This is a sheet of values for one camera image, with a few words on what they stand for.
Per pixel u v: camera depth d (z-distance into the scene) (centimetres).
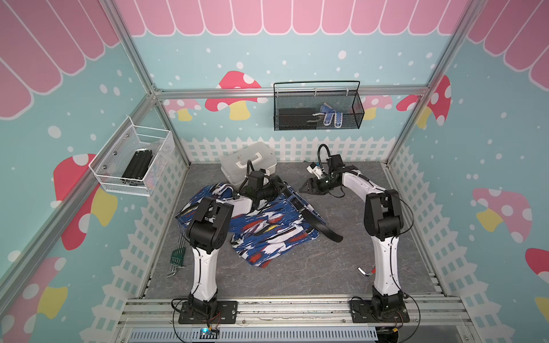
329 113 81
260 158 106
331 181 87
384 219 59
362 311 74
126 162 72
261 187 85
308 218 91
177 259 84
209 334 73
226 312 74
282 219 96
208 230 55
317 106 93
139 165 70
